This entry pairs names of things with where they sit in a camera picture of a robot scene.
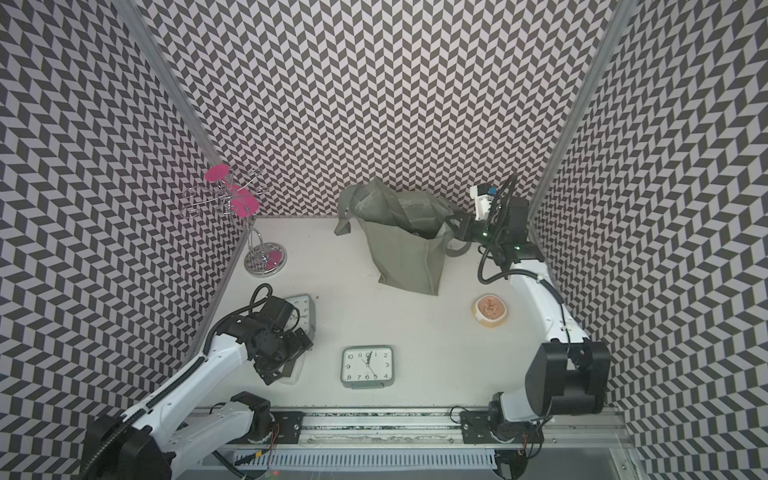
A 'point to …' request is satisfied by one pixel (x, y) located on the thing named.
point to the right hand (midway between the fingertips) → (448, 222)
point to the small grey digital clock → (288, 367)
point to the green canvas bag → (404, 232)
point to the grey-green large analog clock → (367, 367)
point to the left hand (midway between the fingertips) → (300, 361)
